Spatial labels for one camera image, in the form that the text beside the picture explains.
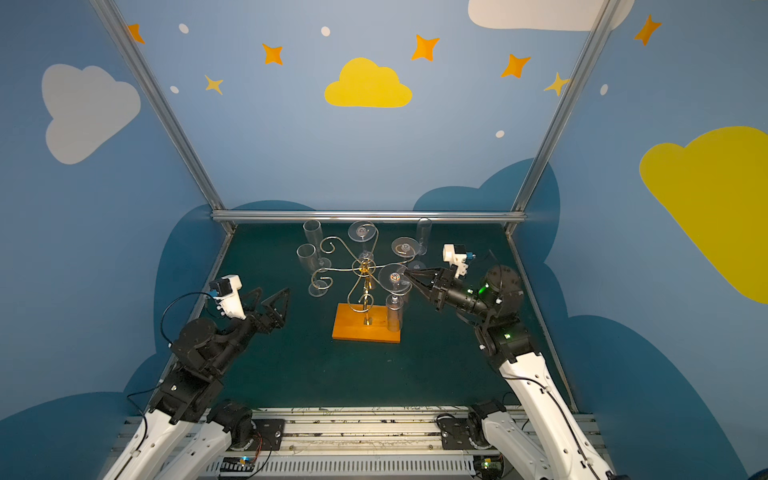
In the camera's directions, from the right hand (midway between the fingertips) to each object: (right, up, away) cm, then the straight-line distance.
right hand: (408, 271), depth 60 cm
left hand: (-31, -4, +8) cm, 32 cm away
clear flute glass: (-10, +9, +14) cm, 20 cm away
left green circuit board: (-41, -49, +13) cm, 65 cm away
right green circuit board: (+21, -49, +13) cm, 55 cm away
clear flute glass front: (+7, +10, +34) cm, 36 cm away
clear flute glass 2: (+1, +5, +12) cm, 13 cm away
